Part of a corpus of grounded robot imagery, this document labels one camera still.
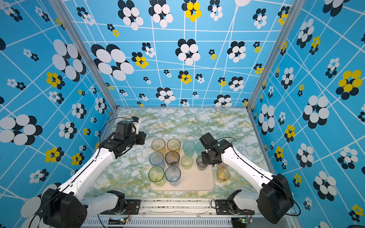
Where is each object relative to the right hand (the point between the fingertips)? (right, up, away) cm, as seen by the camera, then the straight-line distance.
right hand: (209, 159), depth 81 cm
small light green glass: (-13, -4, +7) cm, 15 cm away
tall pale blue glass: (-21, -10, +1) cm, 23 cm away
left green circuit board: (-46, -28, -11) cm, 55 cm away
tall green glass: (-31, -10, +1) cm, 32 cm away
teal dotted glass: (-12, +5, +10) cm, 16 cm away
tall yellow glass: (-21, +7, +7) cm, 24 cm away
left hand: (-36, +15, +1) cm, 39 cm away
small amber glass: (+9, -10, +3) cm, 13 cm away
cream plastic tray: (-10, -13, +3) cm, 17 cm away
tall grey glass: (-21, +1, -2) cm, 21 cm away
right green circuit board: (+16, -28, -11) cm, 34 cm away
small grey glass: (-5, -2, -4) cm, 7 cm away
